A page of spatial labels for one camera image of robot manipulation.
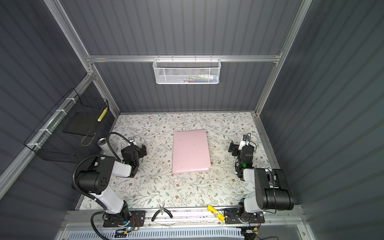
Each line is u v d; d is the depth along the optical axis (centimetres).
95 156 53
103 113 82
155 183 85
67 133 72
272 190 44
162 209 77
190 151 95
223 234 70
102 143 86
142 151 92
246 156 69
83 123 73
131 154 74
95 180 47
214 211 74
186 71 124
